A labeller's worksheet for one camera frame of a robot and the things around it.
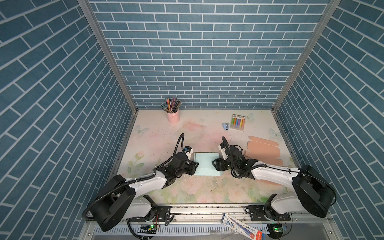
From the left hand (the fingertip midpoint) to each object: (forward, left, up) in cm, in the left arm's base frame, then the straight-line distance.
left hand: (196, 163), depth 86 cm
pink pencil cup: (+35, +16, +1) cm, 39 cm away
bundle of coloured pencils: (+43, +18, +6) cm, 47 cm away
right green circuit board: (-32, -37, -4) cm, 49 cm away
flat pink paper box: (+10, -45, -4) cm, 47 cm away
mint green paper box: (-2, -5, 0) cm, 5 cm away
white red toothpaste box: (-31, -21, -3) cm, 38 cm away
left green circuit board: (-30, +24, -8) cm, 39 cm away
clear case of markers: (+34, -32, -3) cm, 47 cm away
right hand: (+2, -11, +1) cm, 11 cm away
